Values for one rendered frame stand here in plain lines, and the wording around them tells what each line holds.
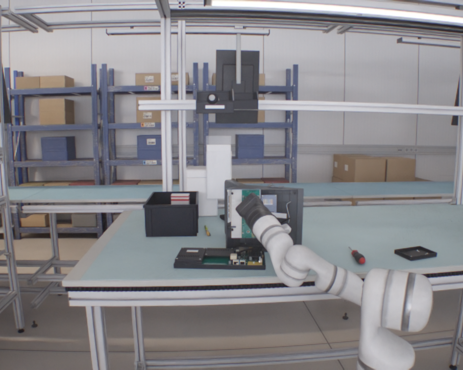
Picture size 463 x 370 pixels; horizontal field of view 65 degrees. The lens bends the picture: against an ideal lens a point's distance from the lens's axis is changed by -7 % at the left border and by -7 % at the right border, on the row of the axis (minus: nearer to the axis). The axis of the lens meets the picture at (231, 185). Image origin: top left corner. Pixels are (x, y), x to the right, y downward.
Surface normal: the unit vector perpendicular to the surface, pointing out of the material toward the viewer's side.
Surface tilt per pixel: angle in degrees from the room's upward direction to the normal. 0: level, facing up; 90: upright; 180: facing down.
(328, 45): 90
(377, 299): 75
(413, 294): 48
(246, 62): 98
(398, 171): 90
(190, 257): 0
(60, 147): 90
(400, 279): 24
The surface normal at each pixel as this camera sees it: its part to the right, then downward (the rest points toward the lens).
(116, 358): 0.00, -0.99
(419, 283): -0.10, -0.80
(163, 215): 0.07, 0.15
